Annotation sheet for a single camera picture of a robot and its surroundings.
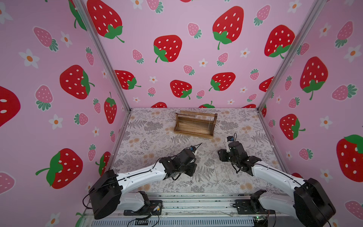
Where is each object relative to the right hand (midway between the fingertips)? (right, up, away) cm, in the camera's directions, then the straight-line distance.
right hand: (226, 151), depth 88 cm
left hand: (-20, -7, -8) cm, 23 cm away
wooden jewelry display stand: (-18, +17, +22) cm, 34 cm away
